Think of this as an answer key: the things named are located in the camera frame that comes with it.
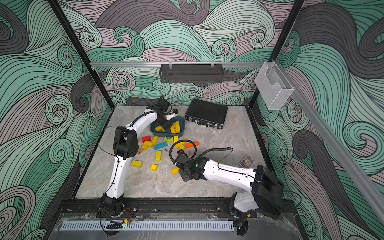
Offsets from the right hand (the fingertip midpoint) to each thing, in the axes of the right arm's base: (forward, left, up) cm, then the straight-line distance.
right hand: (185, 172), depth 80 cm
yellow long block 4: (+20, +5, -6) cm, 22 cm away
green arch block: (+23, +10, -4) cm, 25 cm away
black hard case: (+45, -15, -3) cm, 48 cm away
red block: (+24, +26, -3) cm, 35 cm away
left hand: (+36, +14, +1) cm, 39 cm away
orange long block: (+6, -3, +20) cm, 21 cm away
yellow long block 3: (+3, +7, -7) cm, 10 cm away
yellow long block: (+34, +7, -4) cm, 35 cm away
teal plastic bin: (+27, +12, -1) cm, 30 cm away
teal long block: (+20, +17, -6) cm, 27 cm away
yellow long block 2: (+32, +9, -4) cm, 33 cm away
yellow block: (+33, +20, -4) cm, 39 cm away
